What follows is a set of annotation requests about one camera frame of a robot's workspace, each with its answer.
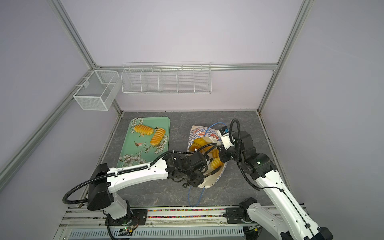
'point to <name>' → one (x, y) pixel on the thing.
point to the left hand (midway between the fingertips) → (198, 181)
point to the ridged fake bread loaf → (144, 129)
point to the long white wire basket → (166, 77)
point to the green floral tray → (147, 139)
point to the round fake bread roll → (199, 142)
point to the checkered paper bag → (210, 134)
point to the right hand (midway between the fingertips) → (219, 147)
